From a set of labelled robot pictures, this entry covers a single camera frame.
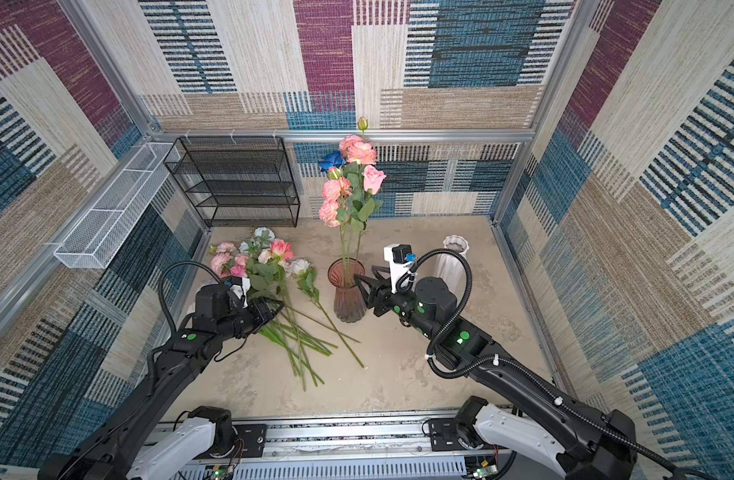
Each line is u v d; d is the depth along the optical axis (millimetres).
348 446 729
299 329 915
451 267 839
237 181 1108
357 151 715
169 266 1019
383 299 578
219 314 625
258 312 700
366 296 624
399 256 560
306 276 992
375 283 585
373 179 687
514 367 463
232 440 716
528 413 440
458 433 659
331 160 742
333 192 702
